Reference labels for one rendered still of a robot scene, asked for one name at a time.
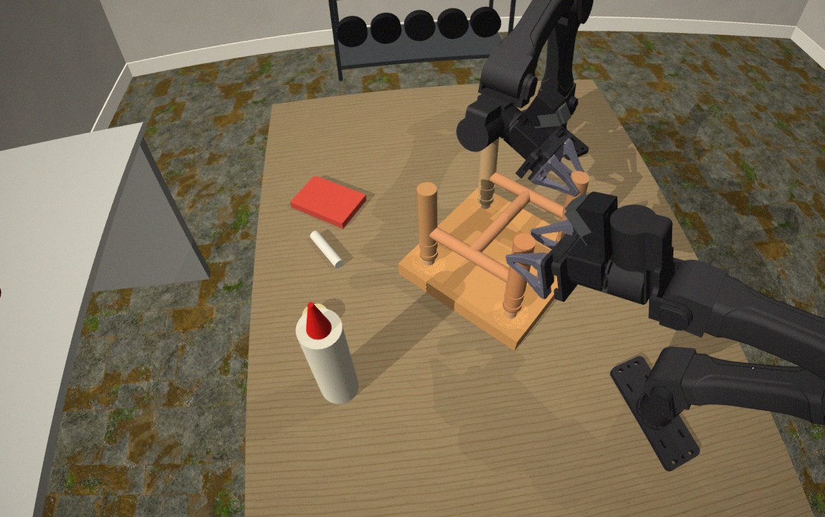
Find white cylinder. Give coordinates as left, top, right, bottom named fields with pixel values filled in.
left=310, top=230, right=344, bottom=269

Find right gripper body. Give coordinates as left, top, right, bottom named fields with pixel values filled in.
left=503, top=120, right=569, bottom=180

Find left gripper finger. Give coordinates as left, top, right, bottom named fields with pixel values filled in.
left=531, top=220, right=577, bottom=249
left=505, top=253, right=551, bottom=299

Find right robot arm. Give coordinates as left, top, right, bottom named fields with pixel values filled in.
left=457, top=0, right=594, bottom=157

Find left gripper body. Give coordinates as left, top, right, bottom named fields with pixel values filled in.
left=541, top=233, right=608, bottom=302

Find light brown wooden stool legs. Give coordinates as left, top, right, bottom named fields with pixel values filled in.
left=416, top=138, right=589, bottom=319

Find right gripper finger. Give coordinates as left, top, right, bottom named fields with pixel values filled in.
left=554, top=138, right=584, bottom=176
left=530, top=155, right=579, bottom=197

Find flat red block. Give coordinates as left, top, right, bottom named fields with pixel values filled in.
left=290, top=176, right=366, bottom=228

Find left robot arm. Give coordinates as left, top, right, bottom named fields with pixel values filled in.
left=564, top=192, right=825, bottom=471

